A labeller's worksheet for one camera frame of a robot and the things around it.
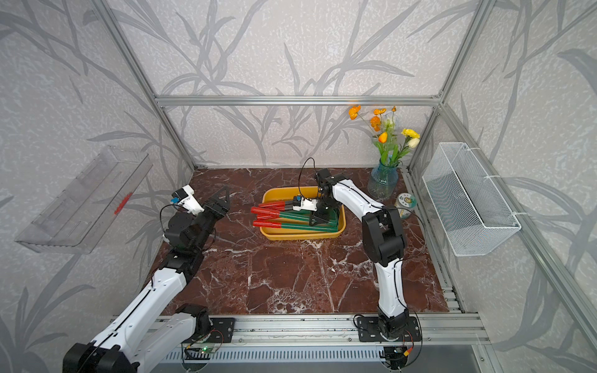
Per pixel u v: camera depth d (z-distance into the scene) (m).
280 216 0.90
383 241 0.53
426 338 0.72
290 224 0.89
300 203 0.82
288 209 0.96
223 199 0.70
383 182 1.01
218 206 0.67
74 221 0.65
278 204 1.03
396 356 0.72
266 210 0.89
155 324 0.48
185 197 0.64
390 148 0.96
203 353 0.72
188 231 0.57
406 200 0.97
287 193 1.12
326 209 0.81
